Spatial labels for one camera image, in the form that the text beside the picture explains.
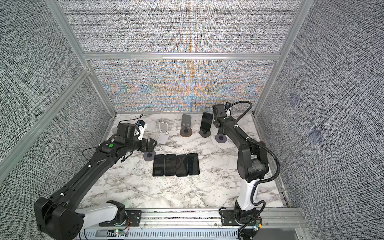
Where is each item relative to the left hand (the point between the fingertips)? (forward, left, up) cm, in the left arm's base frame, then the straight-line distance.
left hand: (149, 140), depth 80 cm
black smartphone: (+19, -34, -5) cm, 39 cm away
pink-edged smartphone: (-3, -1, -24) cm, 24 cm away
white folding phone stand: (+18, -4, -15) cm, 24 cm away
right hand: (+17, -45, -3) cm, 49 cm away
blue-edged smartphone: (-5, -16, -20) cm, 26 cm away
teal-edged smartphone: (-5, -9, -20) cm, 22 cm away
